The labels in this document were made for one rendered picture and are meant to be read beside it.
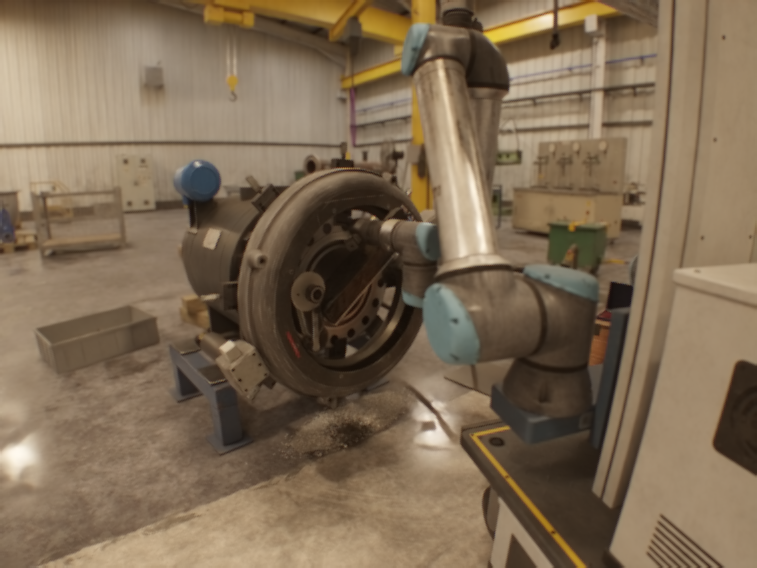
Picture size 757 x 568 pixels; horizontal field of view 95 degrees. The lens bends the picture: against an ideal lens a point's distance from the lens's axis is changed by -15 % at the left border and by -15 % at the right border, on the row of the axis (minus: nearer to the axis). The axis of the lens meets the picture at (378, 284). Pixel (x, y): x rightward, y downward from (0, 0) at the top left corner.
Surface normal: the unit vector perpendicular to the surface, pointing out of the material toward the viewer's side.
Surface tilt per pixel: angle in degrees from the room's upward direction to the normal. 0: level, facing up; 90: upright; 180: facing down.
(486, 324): 69
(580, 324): 90
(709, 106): 90
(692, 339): 90
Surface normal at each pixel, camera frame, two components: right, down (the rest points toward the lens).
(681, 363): -0.96, 0.07
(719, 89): 0.26, 0.24
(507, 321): 0.22, -0.12
